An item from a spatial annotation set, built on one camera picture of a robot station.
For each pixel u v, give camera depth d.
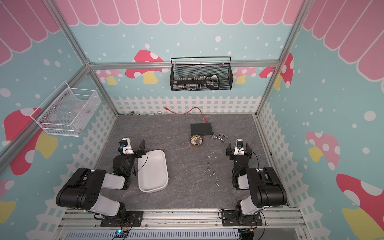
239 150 0.74
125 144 0.74
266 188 0.45
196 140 1.03
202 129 1.13
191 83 0.89
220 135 1.06
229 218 0.74
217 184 0.85
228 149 0.83
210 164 0.94
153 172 0.90
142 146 0.83
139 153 0.81
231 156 0.83
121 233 0.73
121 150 0.76
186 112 1.25
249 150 0.82
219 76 0.94
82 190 0.45
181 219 0.76
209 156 0.97
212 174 0.89
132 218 0.74
